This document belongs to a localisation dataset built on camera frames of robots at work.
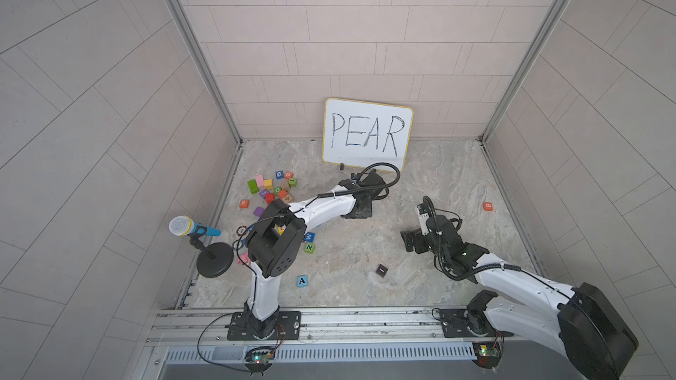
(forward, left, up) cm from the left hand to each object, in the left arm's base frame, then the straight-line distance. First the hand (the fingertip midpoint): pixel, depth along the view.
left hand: (363, 209), depth 92 cm
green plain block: (+11, +42, -2) cm, 43 cm away
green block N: (-13, +18, -2) cm, 22 cm away
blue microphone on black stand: (-17, +47, -2) cm, 50 cm away
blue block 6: (+16, +33, -2) cm, 37 cm away
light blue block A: (-23, +19, -1) cm, 30 cm away
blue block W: (-9, +18, -2) cm, 21 cm away
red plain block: (+5, +34, -1) cm, 35 cm away
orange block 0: (+16, +29, -1) cm, 33 cm away
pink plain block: (+14, +40, -2) cm, 43 cm away
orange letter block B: (+2, -46, -1) cm, 46 cm away
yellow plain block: (+11, +36, -1) cm, 37 cm away
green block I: (+13, +27, -2) cm, 30 cm away
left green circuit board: (-42, +26, 0) cm, 49 cm away
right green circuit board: (-41, -31, -3) cm, 52 cm away
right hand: (-8, -16, 0) cm, 18 cm away
